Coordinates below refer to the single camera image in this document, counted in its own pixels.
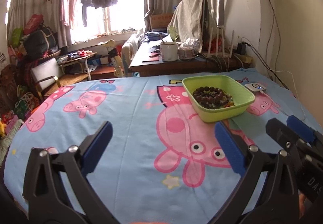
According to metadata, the dark wooden bead bracelet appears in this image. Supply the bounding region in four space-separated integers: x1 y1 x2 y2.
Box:
192 86 231 109

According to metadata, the small white gadget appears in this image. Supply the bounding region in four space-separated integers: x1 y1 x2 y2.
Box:
245 83 267 92

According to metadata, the yellow plush toy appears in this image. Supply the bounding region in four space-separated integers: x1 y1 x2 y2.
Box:
0 121 7 138

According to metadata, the green plastic tray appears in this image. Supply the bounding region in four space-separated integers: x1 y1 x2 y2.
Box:
182 75 255 123

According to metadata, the blue cartoon pig bedsheet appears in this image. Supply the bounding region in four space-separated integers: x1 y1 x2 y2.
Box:
3 67 316 224

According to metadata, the white wifi router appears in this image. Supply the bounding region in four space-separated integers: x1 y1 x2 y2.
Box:
206 26 235 58

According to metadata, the wooden armchair white cushion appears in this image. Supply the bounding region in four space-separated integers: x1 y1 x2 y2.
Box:
30 57 89 99

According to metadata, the small wooden side table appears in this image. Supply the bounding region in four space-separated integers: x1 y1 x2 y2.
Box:
59 52 97 81

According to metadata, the crinkled plastic bag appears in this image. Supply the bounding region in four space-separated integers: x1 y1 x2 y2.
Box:
178 38 201 60

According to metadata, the black duffel bag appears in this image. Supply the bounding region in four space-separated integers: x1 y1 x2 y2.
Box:
24 27 57 60

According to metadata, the dark wooden desk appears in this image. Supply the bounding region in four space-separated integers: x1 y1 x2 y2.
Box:
128 41 253 77

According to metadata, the white enamel mug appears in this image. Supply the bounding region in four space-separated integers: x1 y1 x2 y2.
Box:
160 42 178 62

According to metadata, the cloth covered monitor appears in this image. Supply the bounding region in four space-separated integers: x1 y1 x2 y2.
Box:
167 0 209 52

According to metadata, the red book on desk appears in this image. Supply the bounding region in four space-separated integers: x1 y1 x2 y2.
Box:
142 55 159 63

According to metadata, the cardboard box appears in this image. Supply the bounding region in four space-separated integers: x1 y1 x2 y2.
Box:
149 14 173 29

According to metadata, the pink hanging garment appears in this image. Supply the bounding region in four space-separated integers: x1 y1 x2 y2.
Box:
68 0 77 29

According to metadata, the black wall cable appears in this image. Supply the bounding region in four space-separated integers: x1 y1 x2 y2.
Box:
240 0 291 91

